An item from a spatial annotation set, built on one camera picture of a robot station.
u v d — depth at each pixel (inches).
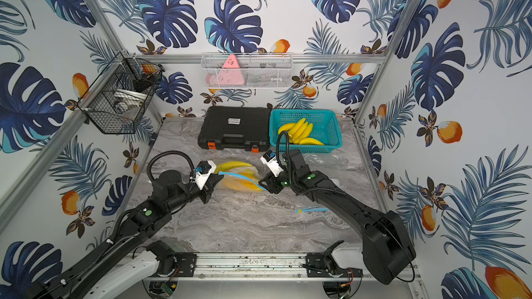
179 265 28.9
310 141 40.6
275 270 29.2
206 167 23.5
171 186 21.7
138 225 20.3
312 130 43.5
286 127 44.9
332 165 36.8
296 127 44.2
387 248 16.1
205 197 25.2
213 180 26.6
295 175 24.8
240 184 30.1
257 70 36.4
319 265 28.9
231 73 35.6
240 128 43.1
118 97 31.5
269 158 28.2
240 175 29.9
